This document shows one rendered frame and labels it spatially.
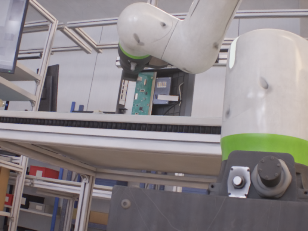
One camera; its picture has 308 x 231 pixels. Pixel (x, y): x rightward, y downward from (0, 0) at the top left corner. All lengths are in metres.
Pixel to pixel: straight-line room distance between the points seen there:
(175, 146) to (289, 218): 0.57
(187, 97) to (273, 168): 0.78
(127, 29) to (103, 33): 5.78
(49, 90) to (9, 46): 1.42
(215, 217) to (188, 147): 0.54
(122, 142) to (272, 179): 0.60
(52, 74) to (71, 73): 2.87
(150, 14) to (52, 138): 0.40
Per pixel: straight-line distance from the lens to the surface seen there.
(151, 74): 1.19
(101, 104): 6.09
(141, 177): 1.80
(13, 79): 3.18
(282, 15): 2.72
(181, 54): 0.84
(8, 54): 2.33
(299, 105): 0.51
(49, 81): 3.70
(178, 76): 1.17
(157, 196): 0.33
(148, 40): 0.84
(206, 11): 0.80
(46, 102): 3.70
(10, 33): 2.36
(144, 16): 0.84
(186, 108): 1.10
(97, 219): 5.26
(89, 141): 0.94
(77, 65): 6.60
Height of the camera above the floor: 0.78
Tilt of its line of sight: 15 degrees up
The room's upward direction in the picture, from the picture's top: 8 degrees clockwise
